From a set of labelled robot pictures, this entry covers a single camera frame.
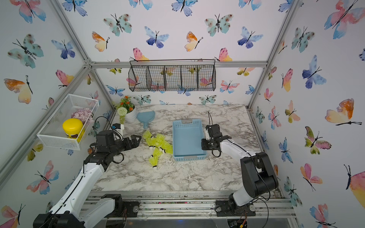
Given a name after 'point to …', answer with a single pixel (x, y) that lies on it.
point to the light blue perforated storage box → (187, 135)
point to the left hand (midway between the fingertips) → (135, 136)
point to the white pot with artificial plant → (126, 110)
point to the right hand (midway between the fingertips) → (205, 143)
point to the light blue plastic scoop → (145, 117)
